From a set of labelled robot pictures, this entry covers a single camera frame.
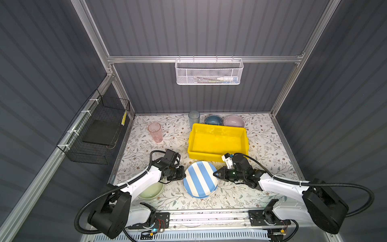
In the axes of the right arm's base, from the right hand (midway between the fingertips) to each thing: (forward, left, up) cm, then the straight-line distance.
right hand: (214, 176), depth 81 cm
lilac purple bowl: (+44, -18, -4) cm, 48 cm away
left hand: (+1, +16, -3) cm, 16 cm away
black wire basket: (+14, +59, +23) cm, 65 cm away
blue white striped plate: (-2, +8, -2) cm, 9 cm away
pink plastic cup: (+28, +36, +6) cm, 46 cm away
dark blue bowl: (+46, -3, -4) cm, 46 cm away
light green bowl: (-7, +34, -4) cm, 35 cm away
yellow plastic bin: (+27, 0, -7) cm, 28 cm away
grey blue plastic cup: (+43, +12, +2) cm, 45 cm away
